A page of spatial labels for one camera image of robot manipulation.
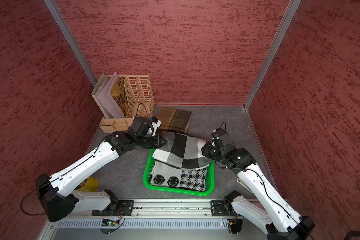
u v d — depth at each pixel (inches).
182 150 29.2
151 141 24.5
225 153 20.3
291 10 28.2
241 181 32.1
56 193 15.3
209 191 28.5
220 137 20.3
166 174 31.9
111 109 37.6
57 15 28.7
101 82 36.5
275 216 15.4
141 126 21.7
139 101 47.7
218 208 29.1
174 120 42.2
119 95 39.4
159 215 29.2
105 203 23.9
